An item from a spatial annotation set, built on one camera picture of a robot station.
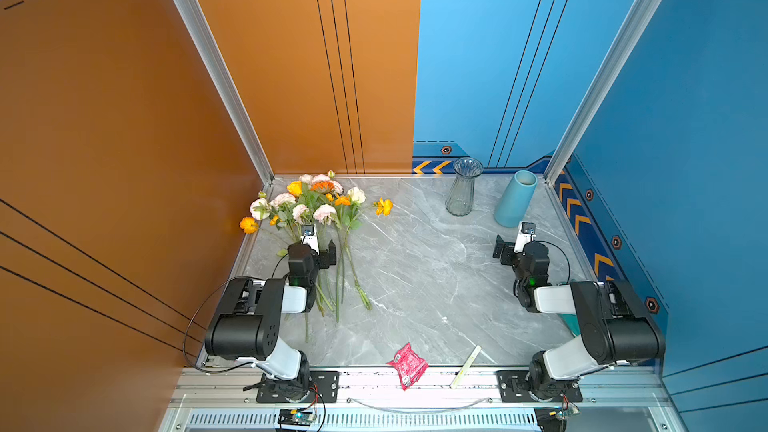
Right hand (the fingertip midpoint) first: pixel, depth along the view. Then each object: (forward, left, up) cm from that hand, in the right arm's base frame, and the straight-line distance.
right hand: (512, 237), depth 93 cm
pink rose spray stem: (+12, +69, 0) cm, 70 cm away
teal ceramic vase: (+11, -2, +6) cm, 13 cm away
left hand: (0, +62, 0) cm, 62 cm away
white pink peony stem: (+14, +85, -1) cm, 86 cm away
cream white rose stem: (+20, +52, -2) cm, 55 cm away
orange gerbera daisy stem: (+21, +63, +2) cm, 66 cm away
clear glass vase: (+21, +12, -5) cm, 25 cm away
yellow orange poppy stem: (+17, +42, -5) cm, 45 cm away
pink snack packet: (-35, +33, -6) cm, 49 cm away
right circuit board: (-46, -1, -9) cm, 47 cm away
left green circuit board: (-45, +61, -8) cm, 76 cm away
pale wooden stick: (-35, +19, -7) cm, 40 cm away
